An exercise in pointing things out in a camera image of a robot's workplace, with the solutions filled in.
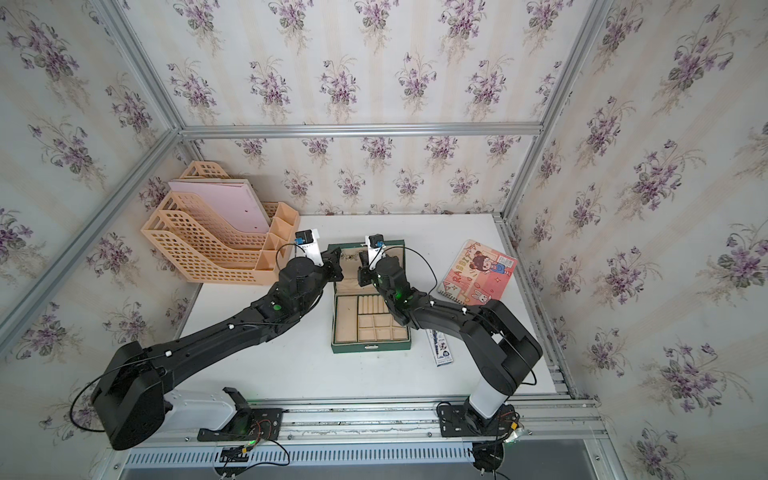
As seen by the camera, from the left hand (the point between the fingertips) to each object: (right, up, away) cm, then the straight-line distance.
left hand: (348, 253), depth 77 cm
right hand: (+4, 0, +8) cm, 9 cm away
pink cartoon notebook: (+41, -9, +24) cm, 49 cm away
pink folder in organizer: (-39, +15, +16) cm, 45 cm away
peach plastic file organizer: (-53, +3, +18) cm, 56 cm away
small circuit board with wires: (-27, -49, -6) cm, 56 cm away
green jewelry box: (+3, -21, +10) cm, 23 cm away
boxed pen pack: (+26, -28, +8) cm, 39 cm away
